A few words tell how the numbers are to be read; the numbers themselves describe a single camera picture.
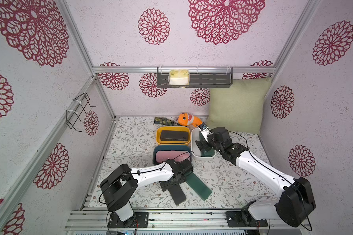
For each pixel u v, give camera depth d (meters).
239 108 0.98
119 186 0.48
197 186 0.85
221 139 0.60
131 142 1.06
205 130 0.70
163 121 1.13
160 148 0.95
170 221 0.75
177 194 0.80
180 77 0.90
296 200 0.43
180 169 0.66
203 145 0.73
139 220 0.75
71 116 0.73
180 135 1.04
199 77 0.95
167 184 0.75
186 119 1.09
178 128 1.08
